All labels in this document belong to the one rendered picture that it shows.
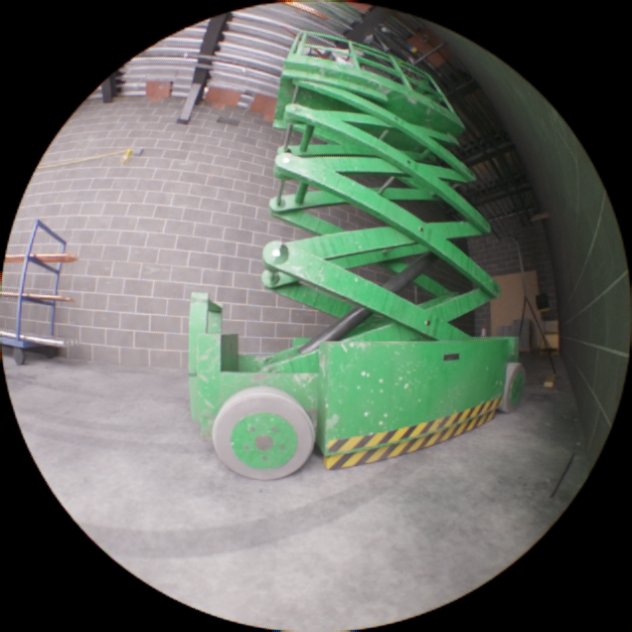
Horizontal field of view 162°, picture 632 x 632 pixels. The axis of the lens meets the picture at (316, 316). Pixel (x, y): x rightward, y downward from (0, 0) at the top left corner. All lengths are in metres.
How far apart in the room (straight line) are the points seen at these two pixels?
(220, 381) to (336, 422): 0.38
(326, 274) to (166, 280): 2.33
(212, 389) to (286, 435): 0.28
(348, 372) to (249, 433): 0.34
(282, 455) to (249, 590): 0.42
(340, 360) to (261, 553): 0.55
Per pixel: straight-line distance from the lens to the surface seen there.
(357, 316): 1.06
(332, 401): 0.67
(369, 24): 3.90
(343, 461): 0.81
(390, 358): 0.73
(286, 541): 0.59
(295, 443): 0.69
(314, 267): 0.83
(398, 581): 0.55
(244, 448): 0.69
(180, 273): 2.90
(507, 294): 8.28
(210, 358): 0.74
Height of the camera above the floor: 0.47
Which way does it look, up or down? 5 degrees up
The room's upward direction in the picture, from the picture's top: 2 degrees clockwise
